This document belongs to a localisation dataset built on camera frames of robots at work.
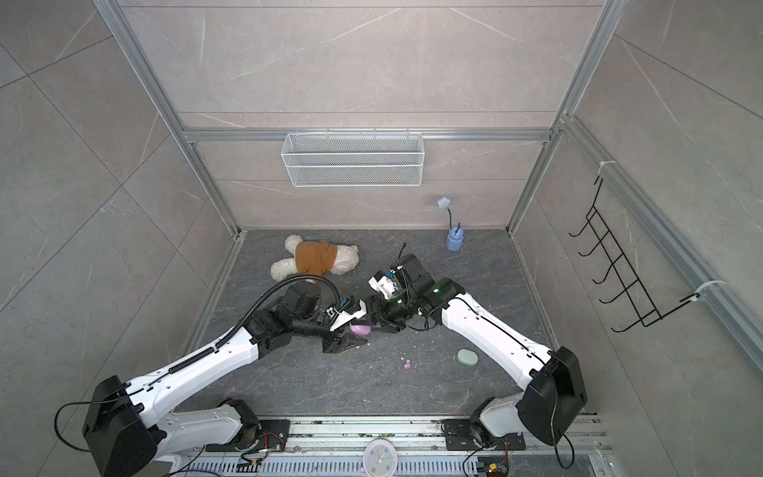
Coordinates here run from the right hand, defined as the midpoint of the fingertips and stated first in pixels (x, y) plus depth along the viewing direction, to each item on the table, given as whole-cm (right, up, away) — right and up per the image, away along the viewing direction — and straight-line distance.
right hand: (360, 323), depth 71 cm
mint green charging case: (+30, -14, +15) cm, 36 cm away
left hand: (0, -1, +2) cm, 3 cm away
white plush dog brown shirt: (-18, +16, +28) cm, 37 cm away
